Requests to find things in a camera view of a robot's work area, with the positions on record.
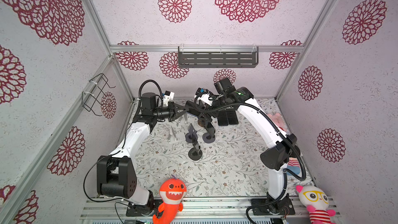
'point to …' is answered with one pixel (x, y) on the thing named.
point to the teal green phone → (222, 118)
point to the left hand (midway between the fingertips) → (187, 111)
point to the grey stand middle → (208, 138)
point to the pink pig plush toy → (277, 117)
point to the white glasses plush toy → (316, 201)
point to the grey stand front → (195, 153)
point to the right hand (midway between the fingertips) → (203, 107)
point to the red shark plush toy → (171, 192)
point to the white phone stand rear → (185, 115)
